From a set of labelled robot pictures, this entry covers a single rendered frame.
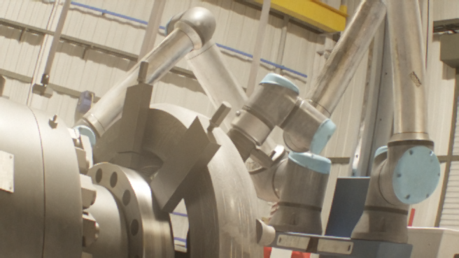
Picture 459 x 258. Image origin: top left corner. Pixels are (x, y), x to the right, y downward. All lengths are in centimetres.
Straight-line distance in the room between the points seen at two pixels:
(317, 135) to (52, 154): 75
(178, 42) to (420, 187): 90
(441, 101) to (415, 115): 1062
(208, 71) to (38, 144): 122
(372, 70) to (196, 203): 121
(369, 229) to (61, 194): 99
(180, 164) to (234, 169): 10
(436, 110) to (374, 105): 1015
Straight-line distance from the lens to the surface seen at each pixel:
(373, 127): 240
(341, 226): 232
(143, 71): 163
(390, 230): 194
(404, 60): 186
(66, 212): 121
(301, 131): 176
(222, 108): 133
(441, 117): 1237
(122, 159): 159
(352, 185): 232
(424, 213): 1214
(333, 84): 193
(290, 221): 232
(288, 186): 235
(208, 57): 238
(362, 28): 199
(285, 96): 176
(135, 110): 159
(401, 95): 185
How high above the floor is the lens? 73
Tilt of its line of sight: 8 degrees up
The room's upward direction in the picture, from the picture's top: 11 degrees clockwise
